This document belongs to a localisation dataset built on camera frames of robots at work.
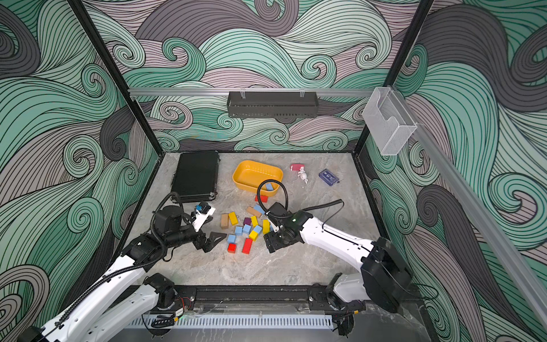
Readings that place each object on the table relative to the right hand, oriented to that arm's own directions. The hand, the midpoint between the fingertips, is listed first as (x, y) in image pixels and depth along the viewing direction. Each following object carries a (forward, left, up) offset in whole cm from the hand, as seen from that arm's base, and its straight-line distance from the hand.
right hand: (273, 244), depth 80 cm
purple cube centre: (+12, +11, -5) cm, 18 cm away
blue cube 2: (+7, +15, -4) cm, 17 cm away
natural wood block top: (+17, +10, -5) cm, 21 cm away
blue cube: (+8, +11, -3) cm, 14 cm away
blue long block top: (+19, +6, -6) cm, 21 cm away
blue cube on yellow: (+8, +6, -4) cm, 11 cm away
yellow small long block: (+12, +8, -5) cm, 16 cm away
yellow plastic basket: (+39, +12, -6) cm, 41 cm away
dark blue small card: (+36, -29, -5) cm, 47 cm away
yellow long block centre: (+10, +3, -5) cm, 11 cm away
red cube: (0, +17, -4) cm, 17 cm away
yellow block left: (+14, +18, -5) cm, 23 cm away
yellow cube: (+5, +8, -4) cm, 10 cm away
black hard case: (+36, +39, -3) cm, 53 cm away
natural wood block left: (+12, +21, -3) cm, 24 cm away
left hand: (+3, +20, +11) cm, 23 cm away
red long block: (+2, +11, -6) cm, 12 cm away
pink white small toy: (+42, -15, -4) cm, 45 cm away
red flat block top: (+25, +4, -6) cm, 26 cm away
